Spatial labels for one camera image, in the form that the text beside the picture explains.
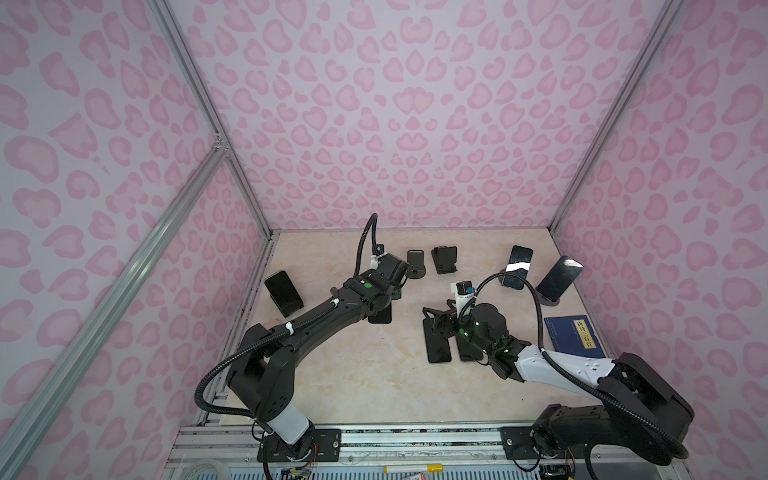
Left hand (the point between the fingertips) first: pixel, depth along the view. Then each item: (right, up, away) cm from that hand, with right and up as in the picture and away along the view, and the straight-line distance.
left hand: (385, 275), depth 86 cm
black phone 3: (+44, +3, +15) cm, 47 cm away
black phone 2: (+16, -22, +4) cm, 27 cm away
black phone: (0, -12, 0) cm, 12 cm away
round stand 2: (+51, -9, +10) cm, 53 cm away
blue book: (+57, -18, +4) cm, 60 cm away
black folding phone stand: (+21, +5, +20) cm, 29 cm away
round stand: (+10, +4, +18) cm, 21 cm away
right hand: (+14, -8, -3) cm, 17 cm away
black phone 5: (-32, -6, +8) cm, 34 cm away
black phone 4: (+55, -1, +8) cm, 56 cm away
